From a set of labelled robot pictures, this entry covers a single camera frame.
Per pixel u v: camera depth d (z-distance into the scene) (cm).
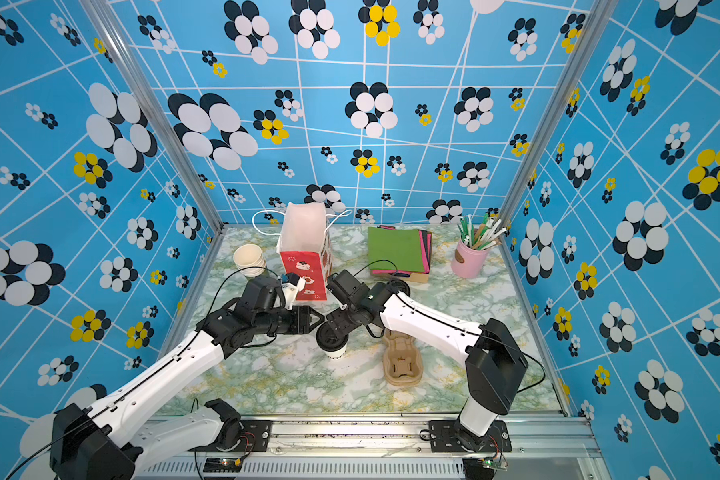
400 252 111
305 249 108
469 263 99
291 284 70
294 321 67
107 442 38
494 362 43
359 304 59
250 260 92
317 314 73
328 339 78
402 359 83
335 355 84
